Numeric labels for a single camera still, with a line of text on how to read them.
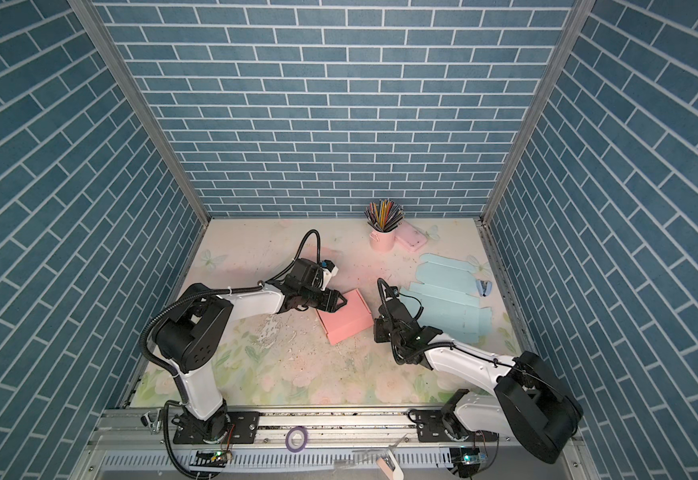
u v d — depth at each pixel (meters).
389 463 0.68
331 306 0.85
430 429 0.73
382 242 1.06
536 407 0.42
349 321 0.91
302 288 0.77
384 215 1.05
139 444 0.72
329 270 0.87
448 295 0.99
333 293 0.85
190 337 0.49
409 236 1.12
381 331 0.77
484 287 0.99
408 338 0.65
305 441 0.72
